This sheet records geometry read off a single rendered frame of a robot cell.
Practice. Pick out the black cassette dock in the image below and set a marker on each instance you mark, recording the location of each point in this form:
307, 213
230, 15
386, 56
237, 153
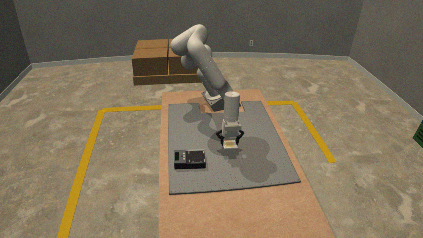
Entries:
191, 159

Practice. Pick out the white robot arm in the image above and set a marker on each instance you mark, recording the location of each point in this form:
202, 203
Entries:
191, 46

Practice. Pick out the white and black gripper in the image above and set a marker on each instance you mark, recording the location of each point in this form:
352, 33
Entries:
229, 133

